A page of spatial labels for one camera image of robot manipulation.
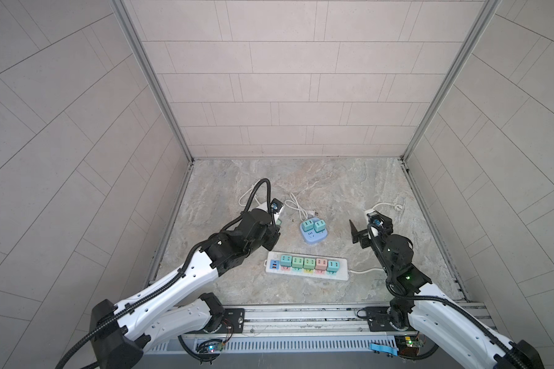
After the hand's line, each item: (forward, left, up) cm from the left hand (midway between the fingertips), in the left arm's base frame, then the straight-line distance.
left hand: (281, 223), depth 74 cm
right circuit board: (-31, -38, -18) cm, 53 cm away
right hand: (+5, -28, -4) cm, 29 cm away
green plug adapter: (-1, +1, +2) cm, 3 cm away
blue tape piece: (-32, -30, -15) cm, 46 cm away
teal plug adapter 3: (+5, -14, -12) cm, 19 cm away
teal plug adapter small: (-10, -18, -12) cm, 24 cm away
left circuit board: (-32, +20, -15) cm, 41 cm away
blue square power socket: (+5, -12, -15) cm, 20 cm away
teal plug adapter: (-8, -1, -11) cm, 14 cm away
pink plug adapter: (-10, -14, -12) cm, 21 cm away
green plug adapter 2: (-9, -6, -12) cm, 16 cm away
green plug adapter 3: (-9, -10, -12) cm, 18 cm away
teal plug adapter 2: (+5, -10, -12) cm, 17 cm away
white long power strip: (-9, +3, -16) cm, 18 cm away
